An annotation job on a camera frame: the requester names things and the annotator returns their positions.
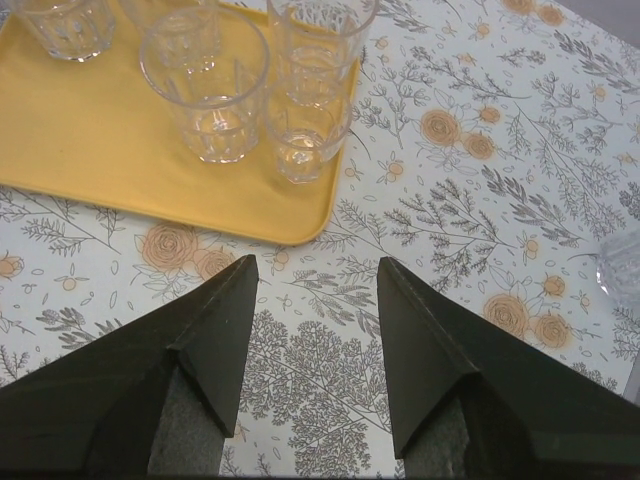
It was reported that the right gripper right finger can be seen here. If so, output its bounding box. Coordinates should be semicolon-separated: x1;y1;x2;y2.
377;257;639;479

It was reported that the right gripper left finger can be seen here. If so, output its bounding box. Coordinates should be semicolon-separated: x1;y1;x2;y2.
1;255;258;479

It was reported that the small clear glass front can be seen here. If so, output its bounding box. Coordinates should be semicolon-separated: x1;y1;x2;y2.
263;73;352;184

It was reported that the yellow plastic tray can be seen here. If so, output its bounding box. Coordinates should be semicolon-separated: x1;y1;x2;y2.
1;7;340;245

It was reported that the floral patterned table mat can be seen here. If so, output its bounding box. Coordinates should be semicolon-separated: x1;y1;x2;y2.
1;1;639;477

